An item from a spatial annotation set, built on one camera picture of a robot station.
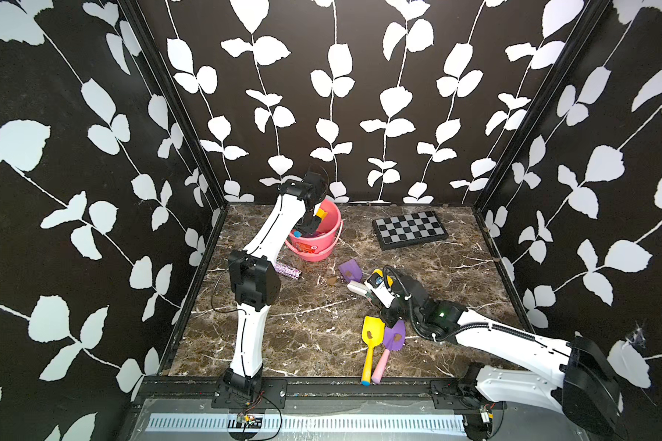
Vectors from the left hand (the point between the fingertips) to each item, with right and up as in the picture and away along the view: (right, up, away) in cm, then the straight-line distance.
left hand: (303, 223), depth 90 cm
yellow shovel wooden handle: (+25, -15, -23) cm, 37 cm away
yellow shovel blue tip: (+23, -35, -6) cm, 42 cm away
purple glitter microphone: (-6, -17, +5) cm, 19 cm away
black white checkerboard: (+41, -2, +20) cm, 45 cm away
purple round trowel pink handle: (+29, -36, -7) cm, 47 cm away
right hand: (+22, -22, -10) cm, 33 cm away
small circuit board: (-12, -52, -20) cm, 57 cm away
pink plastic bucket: (+6, -8, +2) cm, 10 cm away
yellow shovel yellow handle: (+5, +4, +10) cm, 12 cm away
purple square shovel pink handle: (+17, -17, +8) cm, 25 cm away
